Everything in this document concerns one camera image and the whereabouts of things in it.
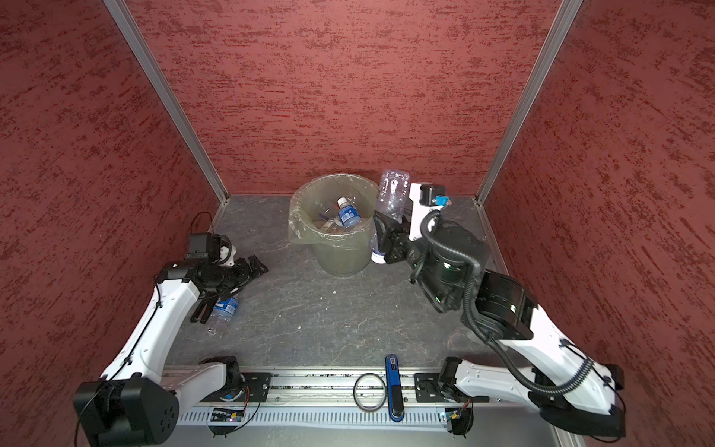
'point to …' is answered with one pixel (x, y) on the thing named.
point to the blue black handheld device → (394, 390)
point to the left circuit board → (227, 414)
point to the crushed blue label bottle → (349, 216)
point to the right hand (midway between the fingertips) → (379, 220)
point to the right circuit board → (462, 420)
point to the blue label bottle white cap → (223, 311)
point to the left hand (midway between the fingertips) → (255, 283)
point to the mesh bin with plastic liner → (335, 214)
